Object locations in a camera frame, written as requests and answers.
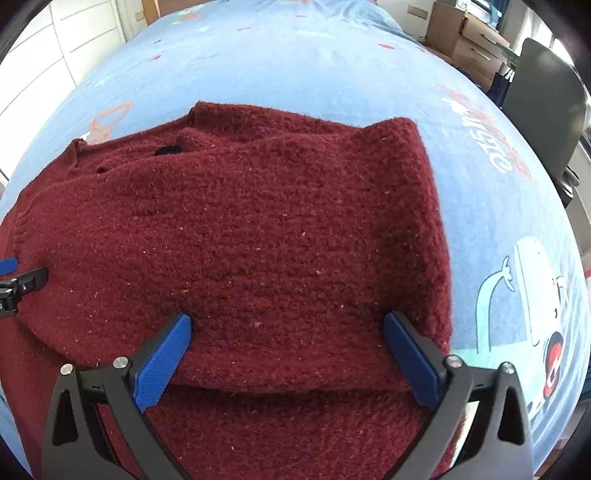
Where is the dark red knit sweater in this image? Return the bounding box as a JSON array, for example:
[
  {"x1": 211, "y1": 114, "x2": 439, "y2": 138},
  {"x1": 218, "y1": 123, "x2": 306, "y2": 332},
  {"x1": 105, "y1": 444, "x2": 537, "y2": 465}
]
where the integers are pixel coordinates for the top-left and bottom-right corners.
[{"x1": 1, "y1": 102, "x2": 452, "y2": 479}]

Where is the dark grey chair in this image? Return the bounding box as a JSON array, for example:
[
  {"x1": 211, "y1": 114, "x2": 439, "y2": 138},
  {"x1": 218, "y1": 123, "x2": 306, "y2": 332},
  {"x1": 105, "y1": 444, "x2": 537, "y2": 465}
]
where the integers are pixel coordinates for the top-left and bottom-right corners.
[{"x1": 502, "y1": 38, "x2": 587, "y2": 206}]

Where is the blue dinosaur print bed sheet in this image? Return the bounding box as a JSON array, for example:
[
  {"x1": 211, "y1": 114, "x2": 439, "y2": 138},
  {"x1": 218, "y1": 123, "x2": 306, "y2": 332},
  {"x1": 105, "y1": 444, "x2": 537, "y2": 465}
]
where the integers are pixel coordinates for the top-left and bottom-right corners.
[{"x1": 1, "y1": 1, "x2": 590, "y2": 466}]

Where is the wooden headboard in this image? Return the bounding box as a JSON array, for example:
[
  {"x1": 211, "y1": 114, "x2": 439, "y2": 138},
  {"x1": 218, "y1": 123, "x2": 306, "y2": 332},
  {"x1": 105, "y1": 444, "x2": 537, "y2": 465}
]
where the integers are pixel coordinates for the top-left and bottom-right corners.
[{"x1": 141, "y1": 0, "x2": 161, "y2": 25}]

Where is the white wardrobe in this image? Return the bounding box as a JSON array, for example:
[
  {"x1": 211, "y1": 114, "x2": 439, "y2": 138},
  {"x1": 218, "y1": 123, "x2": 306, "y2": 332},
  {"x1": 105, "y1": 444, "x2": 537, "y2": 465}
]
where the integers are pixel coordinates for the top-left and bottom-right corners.
[{"x1": 1, "y1": 1, "x2": 125, "y2": 185}]

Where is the wooden drawer cabinet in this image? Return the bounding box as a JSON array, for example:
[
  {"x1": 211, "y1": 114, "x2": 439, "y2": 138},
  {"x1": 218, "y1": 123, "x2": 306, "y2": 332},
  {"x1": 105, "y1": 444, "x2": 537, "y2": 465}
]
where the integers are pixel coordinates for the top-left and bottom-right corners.
[{"x1": 425, "y1": 2, "x2": 509, "y2": 92}]

